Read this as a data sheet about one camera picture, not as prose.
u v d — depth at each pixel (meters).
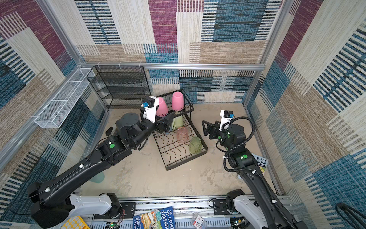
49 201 0.38
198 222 0.69
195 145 0.87
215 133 0.64
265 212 0.42
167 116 0.53
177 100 0.85
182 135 0.94
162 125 0.54
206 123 0.66
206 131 0.65
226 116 0.61
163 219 0.69
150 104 0.48
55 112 0.72
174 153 0.92
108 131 0.99
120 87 1.09
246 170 0.49
